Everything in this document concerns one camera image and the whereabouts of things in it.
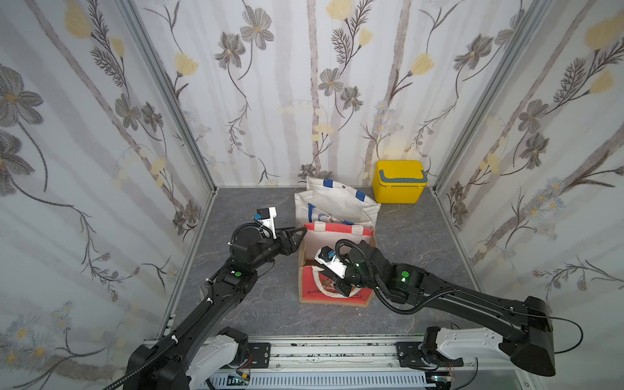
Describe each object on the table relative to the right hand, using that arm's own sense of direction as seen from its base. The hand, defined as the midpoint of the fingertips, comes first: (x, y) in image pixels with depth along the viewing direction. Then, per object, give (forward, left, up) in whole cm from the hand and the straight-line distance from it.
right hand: (325, 271), depth 69 cm
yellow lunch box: (+46, -33, -10) cm, 58 cm away
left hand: (+12, +7, +3) cm, 14 cm away
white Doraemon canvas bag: (+33, -2, -16) cm, 37 cm away
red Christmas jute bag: (-2, +2, -8) cm, 8 cm away
